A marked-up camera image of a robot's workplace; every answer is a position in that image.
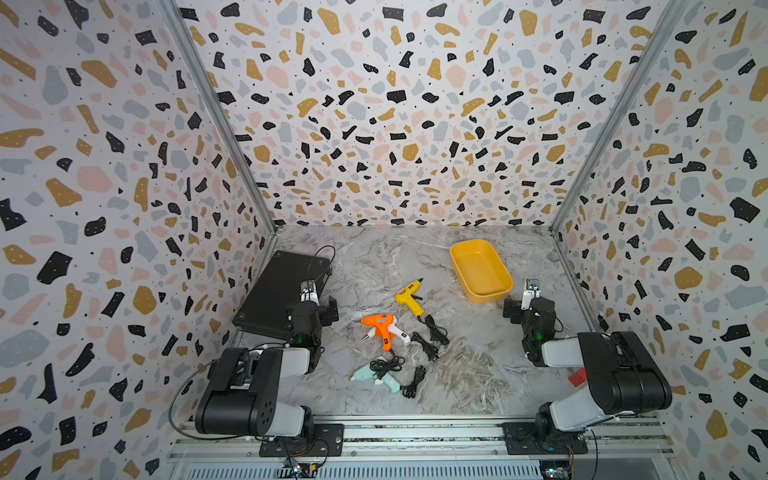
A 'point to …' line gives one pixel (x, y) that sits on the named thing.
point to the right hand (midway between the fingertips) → (529, 296)
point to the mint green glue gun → (367, 374)
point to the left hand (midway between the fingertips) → (316, 298)
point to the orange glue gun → (381, 322)
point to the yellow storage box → (480, 271)
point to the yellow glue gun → (408, 296)
